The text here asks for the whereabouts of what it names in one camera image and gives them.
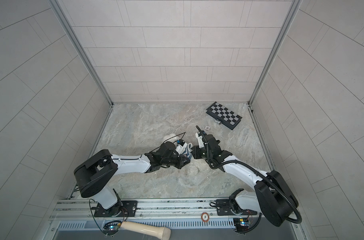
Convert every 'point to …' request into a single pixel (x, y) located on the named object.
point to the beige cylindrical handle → (159, 232)
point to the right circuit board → (241, 224)
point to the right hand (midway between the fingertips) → (190, 151)
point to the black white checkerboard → (227, 117)
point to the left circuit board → (112, 227)
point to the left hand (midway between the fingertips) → (193, 162)
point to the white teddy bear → (171, 137)
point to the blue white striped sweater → (188, 151)
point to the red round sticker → (205, 217)
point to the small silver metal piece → (219, 122)
